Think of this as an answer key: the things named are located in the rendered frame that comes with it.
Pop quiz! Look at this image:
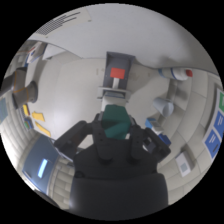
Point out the white sign with blue frame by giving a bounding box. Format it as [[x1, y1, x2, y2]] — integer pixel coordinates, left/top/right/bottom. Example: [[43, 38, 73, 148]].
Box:
[[24, 42, 48, 64]]

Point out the blue and white box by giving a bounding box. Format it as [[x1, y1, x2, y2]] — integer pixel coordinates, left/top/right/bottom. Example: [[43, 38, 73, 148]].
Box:
[[145, 118, 165, 135]]

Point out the yellow sponge with red stripe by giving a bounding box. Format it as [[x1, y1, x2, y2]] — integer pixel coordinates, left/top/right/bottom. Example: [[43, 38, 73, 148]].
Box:
[[22, 104, 31, 116]]

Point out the green spray bottle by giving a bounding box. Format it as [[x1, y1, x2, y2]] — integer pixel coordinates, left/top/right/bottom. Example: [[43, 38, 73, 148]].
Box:
[[102, 104, 132, 140]]

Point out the white riser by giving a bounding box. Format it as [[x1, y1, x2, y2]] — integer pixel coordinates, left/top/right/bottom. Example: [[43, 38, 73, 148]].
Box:
[[96, 85, 132, 111]]

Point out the white ceiling vent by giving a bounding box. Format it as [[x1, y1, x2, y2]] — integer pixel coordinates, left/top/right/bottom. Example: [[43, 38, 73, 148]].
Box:
[[30, 7, 92, 41]]

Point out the teal wall notice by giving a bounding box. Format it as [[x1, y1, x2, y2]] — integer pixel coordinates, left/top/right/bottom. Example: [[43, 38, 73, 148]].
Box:
[[0, 97, 8, 124]]

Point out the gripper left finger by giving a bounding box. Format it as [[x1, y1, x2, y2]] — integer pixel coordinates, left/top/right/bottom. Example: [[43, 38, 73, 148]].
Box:
[[53, 113, 114, 162]]

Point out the blue door with window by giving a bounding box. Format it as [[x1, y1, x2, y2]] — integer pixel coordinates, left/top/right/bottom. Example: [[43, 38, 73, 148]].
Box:
[[21, 135, 60, 195]]

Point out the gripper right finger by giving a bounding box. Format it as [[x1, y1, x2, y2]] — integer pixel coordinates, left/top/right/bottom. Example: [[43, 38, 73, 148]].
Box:
[[128, 116, 171, 163]]

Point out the white bottle with red cap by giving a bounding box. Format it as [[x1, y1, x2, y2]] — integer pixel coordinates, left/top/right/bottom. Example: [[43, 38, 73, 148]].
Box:
[[158, 67, 193, 81]]

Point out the yellow glove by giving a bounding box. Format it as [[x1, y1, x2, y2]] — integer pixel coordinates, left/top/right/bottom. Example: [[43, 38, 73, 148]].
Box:
[[35, 121, 51, 137], [31, 111, 46, 123]]

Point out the blue tray with green pad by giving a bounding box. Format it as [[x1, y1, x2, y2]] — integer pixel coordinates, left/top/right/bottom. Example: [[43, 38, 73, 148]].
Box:
[[23, 118, 34, 131]]

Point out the blue and green wall poster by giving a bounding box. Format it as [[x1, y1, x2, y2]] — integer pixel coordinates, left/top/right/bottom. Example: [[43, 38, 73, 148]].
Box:
[[202, 84, 224, 160]]

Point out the white wall dispenser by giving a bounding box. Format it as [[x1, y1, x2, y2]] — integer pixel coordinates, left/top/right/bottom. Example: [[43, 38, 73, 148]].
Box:
[[175, 150, 195, 177]]

